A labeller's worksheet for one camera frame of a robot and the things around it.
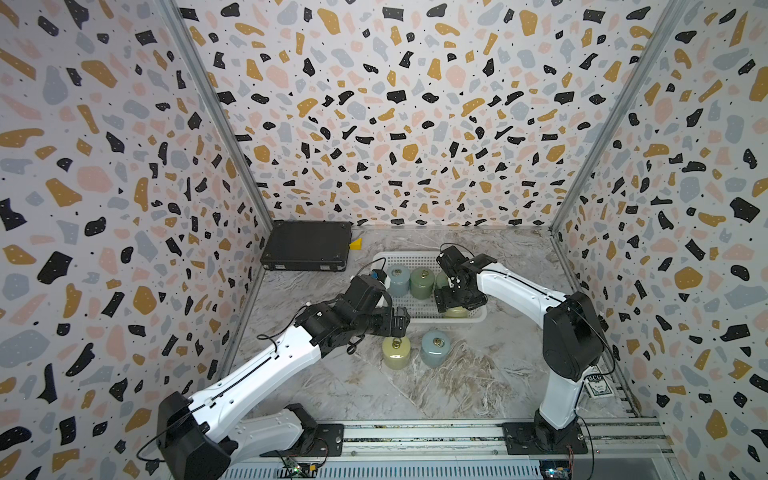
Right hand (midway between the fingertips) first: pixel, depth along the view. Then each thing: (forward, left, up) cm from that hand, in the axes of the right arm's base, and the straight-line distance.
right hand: (453, 303), depth 92 cm
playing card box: (-21, -39, -7) cm, 45 cm away
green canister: (+7, +9, 0) cm, 12 cm away
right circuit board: (-40, -22, -9) cm, 47 cm away
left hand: (-12, +16, +13) cm, 24 cm away
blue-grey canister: (-15, +6, +1) cm, 16 cm away
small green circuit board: (-42, +38, -6) cm, 57 cm away
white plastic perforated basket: (+1, +9, -7) cm, 12 cm away
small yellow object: (+28, +34, -4) cm, 44 cm away
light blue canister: (+8, +17, +3) cm, 19 cm away
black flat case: (+29, +54, -6) cm, 61 cm away
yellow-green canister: (-16, +17, +1) cm, 23 cm away
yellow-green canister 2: (-3, -1, +1) cm, 4 cm away
